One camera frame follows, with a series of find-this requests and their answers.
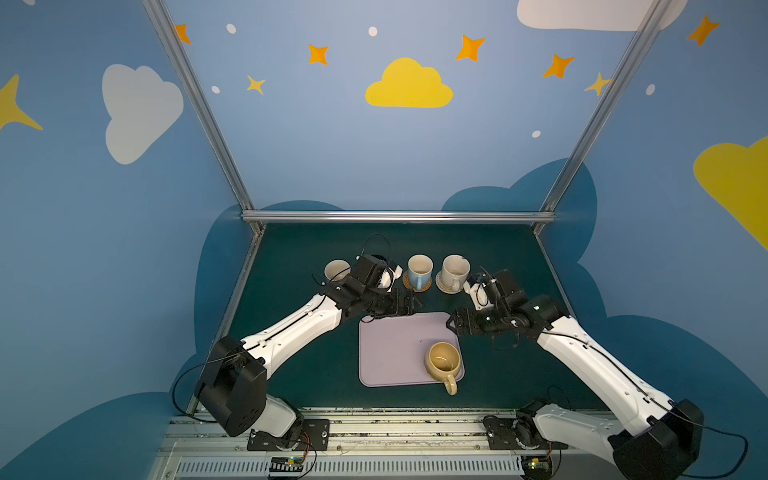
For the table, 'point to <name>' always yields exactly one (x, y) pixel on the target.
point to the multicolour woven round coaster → (454, 277)
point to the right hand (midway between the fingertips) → (463, 319)
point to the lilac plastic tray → (392, 349)
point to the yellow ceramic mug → (442, 360)
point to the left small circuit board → (286, 464)
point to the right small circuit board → (536, 467)
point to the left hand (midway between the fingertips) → (413, 304)
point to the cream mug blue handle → (420, 268)
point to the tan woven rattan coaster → (407, 285)
